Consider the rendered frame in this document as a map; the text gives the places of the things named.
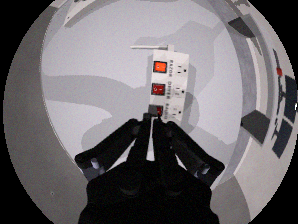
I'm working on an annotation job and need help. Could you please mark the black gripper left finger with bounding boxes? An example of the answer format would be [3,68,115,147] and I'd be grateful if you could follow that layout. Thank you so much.
[74,104,153,195]

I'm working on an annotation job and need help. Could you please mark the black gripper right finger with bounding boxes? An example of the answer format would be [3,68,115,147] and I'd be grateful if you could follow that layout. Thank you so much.
[151,105,225,196]

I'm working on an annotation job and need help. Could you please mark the white power strip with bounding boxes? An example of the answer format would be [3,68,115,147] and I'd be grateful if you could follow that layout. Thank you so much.
[130,44,189,127]

